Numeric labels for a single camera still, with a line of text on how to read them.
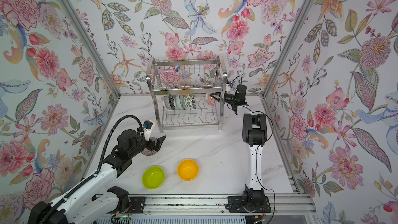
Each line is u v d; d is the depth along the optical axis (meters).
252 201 0.66
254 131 0.65
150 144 0.72
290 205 0.75
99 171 0.52
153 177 0.81
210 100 0.98
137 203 0.74
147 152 0.73
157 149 0.74
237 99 0.90
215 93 0.98
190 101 1.01
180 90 1.13
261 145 0.65
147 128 0.68
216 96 0.97
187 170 0.83
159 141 0.73
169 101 1.01
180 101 1.01
